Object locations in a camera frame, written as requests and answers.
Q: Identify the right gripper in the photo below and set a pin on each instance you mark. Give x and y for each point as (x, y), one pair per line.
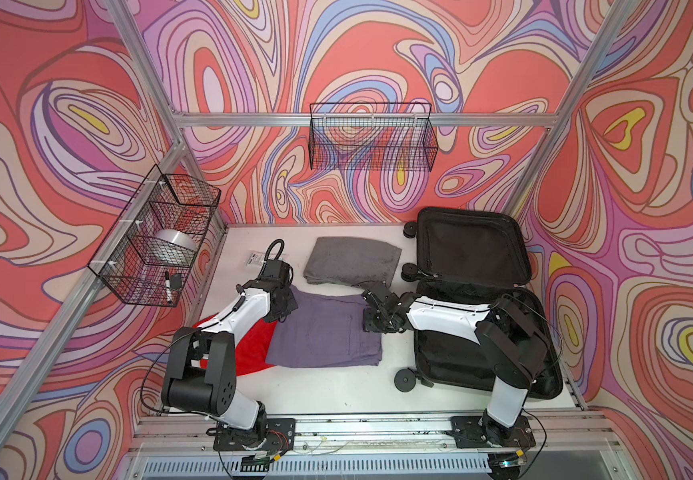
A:
(368, 326)

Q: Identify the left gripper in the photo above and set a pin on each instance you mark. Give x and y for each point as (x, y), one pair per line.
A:
(290, 303)

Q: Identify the clear plastic packet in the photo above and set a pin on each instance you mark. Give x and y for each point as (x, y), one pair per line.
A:
(257, 259)

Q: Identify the purple pants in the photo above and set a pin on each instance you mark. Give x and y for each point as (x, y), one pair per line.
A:
(324, 332)

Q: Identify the grey towel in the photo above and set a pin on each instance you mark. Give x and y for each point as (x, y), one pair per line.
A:
(352, 262)

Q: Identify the red t-shirt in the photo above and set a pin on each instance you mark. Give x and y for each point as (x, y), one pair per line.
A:
(252, 350)

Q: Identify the black suitcase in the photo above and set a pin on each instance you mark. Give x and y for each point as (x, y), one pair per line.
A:
(472, 257)

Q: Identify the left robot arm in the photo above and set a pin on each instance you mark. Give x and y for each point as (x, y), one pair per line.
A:
(201, 375)

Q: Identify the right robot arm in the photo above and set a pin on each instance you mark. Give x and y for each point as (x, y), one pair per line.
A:
(513, 346)

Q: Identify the white tape roll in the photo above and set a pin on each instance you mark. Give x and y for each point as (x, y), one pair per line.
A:
(173, 248)

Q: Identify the black marker pen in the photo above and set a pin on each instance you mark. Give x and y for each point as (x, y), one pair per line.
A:
(172, 286)

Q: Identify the left wall wire basket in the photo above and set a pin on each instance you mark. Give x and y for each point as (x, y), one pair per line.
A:
(148, 258)

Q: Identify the wall wire basket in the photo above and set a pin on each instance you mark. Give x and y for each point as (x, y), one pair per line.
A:
(148, 258)
(372, 136)

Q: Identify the back wall wire basket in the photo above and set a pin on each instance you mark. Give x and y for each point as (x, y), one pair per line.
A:
(372, 136)

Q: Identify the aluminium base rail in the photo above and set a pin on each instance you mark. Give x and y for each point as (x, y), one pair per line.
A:
(559, 444)

